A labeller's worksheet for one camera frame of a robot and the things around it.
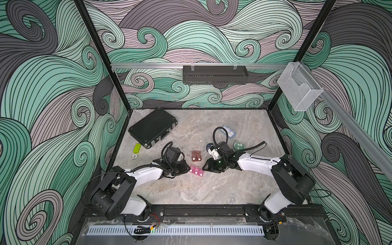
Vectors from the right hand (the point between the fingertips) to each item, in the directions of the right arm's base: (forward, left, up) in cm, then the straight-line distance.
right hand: (203, 170), depth 85 cm
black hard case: (+32, +35, 0) cm, 47 cm away
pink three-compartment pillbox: (+2, +4, -3) cm, 5 cm away
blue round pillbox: (+17, -4, -2) cm, 18 cm away
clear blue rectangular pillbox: (+28, -21, -3) cm, 35 cm away
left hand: (+2, +7, 0) cm, 8 cm away
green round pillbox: (+17, -24, -3) cm, 30 cm away
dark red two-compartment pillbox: (+10, +4, -1) cm, 11 cm away
